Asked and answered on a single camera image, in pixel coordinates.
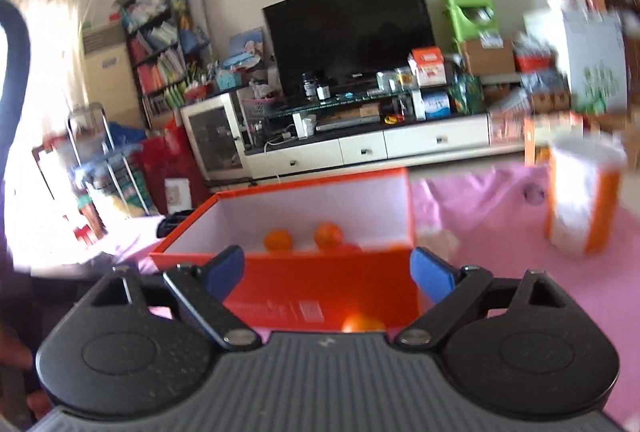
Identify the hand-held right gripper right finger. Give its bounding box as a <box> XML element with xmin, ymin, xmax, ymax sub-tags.
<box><xmin>395</xmin><ymin>247</ymin><xmax>563</xmax><ymax>350</ymax></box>

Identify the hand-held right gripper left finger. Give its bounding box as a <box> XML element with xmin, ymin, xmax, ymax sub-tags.
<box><xmin>97</xmin><ymin>245</ymin><xmax>261</xmax><ymax>353</ymax></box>

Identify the orange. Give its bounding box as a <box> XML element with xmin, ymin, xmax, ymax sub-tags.
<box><xmin>313</xmin><ymin>222</ymin><xmax>345</xmax><ymax>249</ymax></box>
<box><xmin>263</xmin><ymin>229</ymin><xmax>295</xmax><ymax>252</ymax></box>
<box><xmin>341</xmin><ymin>313</ymin><xmax>387</xmax><ymax>333</ymax></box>

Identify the orange cardboard box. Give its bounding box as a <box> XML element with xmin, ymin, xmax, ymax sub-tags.
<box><xmin>149</xmin><ymin>167</ymin><xmax>421</xmax><ymax>334</ymax></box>

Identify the black cloth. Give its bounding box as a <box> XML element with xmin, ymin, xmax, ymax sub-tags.
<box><xmin>156</xmin><ymin>210</ymin><xmax>193</xmax><ymax>239</ymax></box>

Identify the pink floral blanket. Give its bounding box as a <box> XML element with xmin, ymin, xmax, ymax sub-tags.
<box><xmin>95</xmin><ymin>159</ymin><xmax>640</xmax><ymax>432</ymax></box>

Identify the red bag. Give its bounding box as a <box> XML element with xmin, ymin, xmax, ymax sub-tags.
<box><xmin>134</xmin><ymin>121</ymin><xmax>212</xmax><ymax>213</ymax></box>

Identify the white glass-door cabinet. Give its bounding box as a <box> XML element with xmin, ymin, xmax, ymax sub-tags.
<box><xmin>180</xmin><ymin>91</ymin><xmax>252</xmax><ymax>186</ymax></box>

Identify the white television stand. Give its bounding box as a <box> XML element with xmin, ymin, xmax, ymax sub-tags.
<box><xmin>244</xmin><ymin>95</ymin><xmax>492</xmax><ymax>181</ymax></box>

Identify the white router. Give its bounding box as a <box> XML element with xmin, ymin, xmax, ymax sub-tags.
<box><xmin>292</xmin><ymin>112</ymin><xmax>318</xmax><ymax>140</ymax></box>

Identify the pink plastic basket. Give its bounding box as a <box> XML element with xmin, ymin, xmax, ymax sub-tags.
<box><xmin>242</xmin><ymin>98</ymin><xmax>282</xmax><ymax>120</ymax></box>

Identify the blue tissue box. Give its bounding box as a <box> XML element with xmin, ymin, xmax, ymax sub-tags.
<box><xmin>422</xmin><ymin>92</ymin><xmax>454</xmax><ymax>121</ymax></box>

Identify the green snack packet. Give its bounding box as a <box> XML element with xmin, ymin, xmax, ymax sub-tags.
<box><xmin>450</xmin><ymin>76</ymin><xmax>484</xmax><ymax>116</ymax></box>

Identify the teal tissue box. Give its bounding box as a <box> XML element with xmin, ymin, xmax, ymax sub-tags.
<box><xmin>215</xmin><ymin>69</ymin><xmax>252</xmax><ymax>92</ymax></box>

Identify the orange and white carton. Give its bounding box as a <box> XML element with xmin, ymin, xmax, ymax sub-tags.
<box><xmin>407</xmin><ymin>47</ymin><xmax>449</xmax><ymax>88</ymax></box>

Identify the brown cardboard box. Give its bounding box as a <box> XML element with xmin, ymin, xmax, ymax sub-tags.
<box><xmin>460</xmin><ymin>37</ymin><xmax>517</xmax><ymax>76</ymax></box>

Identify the black bookshelf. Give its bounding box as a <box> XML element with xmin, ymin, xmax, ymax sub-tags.
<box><xmin>116</xmin><ymin>0</ymin><xmax>212</xmax><ymax>125</ymax></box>

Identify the black television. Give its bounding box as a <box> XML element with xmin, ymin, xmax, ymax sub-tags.
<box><xmin>262</xmin><ymin>0</ymin><xmax>437</xmax><ymax>96</ymax></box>

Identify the white bag with green print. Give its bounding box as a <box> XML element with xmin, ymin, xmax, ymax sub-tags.
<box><xmin>559</xmin><ymin>6</ymin><xmax>629</xmax><ymax>114</ymax></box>

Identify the green plastic rack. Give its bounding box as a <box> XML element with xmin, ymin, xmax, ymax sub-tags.
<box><xmin>437</xmin><ymin>0</ymin><xmax>501</xmax><ymax>44</ymax></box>

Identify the dark curved bar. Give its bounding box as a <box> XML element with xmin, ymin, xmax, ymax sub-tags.
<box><xmin>0</xmin><ymin>0</ymin><xmax>33</xmax><ymax>193</ymax></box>

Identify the wire shopping trolley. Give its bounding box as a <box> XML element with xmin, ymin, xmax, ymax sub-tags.
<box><xmin>67</xmin><ymin>104</ymin><xmax>157</xmax><ymax>219</ymax></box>

